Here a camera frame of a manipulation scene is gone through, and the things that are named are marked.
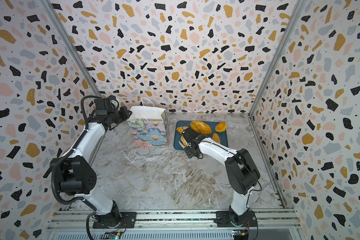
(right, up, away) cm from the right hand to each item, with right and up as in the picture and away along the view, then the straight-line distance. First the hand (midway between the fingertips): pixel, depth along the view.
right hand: (190, 148), depth 92 cm
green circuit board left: (-37, -38, -21) cm, 57 cm away
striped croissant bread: (-6, +11, +17) cm, 21 cm away
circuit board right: (+24, -39, -20) cm, 50 cm away
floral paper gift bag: (-23, +14, -8) cm, 28 cm away
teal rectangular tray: (+20, +10, +17) cm, 28 cm away
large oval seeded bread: (+8, +13, +15) cm, 21 cm away
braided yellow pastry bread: (-4, +3, +8) cm, 10 cm away
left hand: (-33, +24, -7) cm, 41 cm away
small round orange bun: (+22, +13, +17) cm, 31 cm away
